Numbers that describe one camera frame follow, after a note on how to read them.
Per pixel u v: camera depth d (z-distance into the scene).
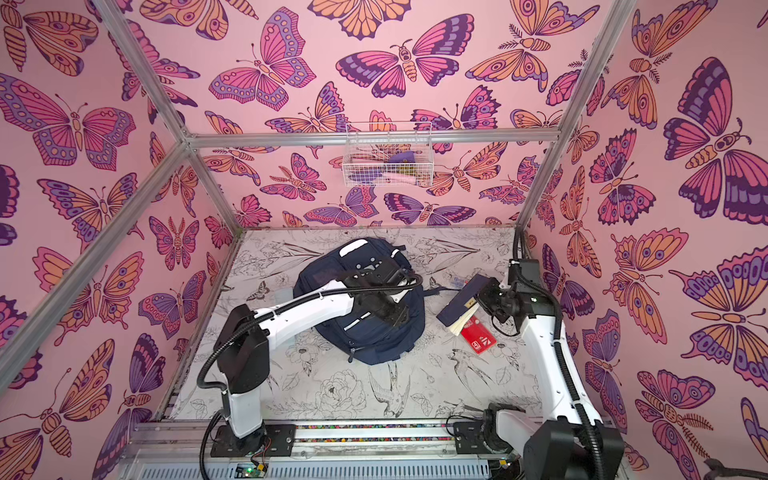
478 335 0.90
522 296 0.55
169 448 0.74
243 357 0.46
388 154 0.96
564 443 0.37
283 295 1.00
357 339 0.87
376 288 0.63
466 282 1.03
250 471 0.72
